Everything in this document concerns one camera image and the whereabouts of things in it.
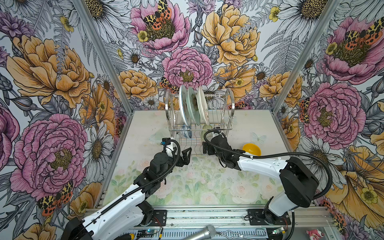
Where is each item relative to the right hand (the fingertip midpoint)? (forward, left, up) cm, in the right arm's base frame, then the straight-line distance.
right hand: (211, 146), depth 89 cm
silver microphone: (-41, +4, -7) cm, 41 cm away
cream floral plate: (+12, +5, +21) cm, 25 cm away
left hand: (-8, +15, +7) cm, 18 cm away
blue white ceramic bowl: (+1, +13, +13) cm, 19 cm away
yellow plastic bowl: (+2, -27, -8) cm, 28 cm away
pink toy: (-42, -43, -7) cm, 60 cm away
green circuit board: (-40, +31, -11) cm, 52 cm away
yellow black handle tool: (-41, +42, -11) cm, 59 cm away
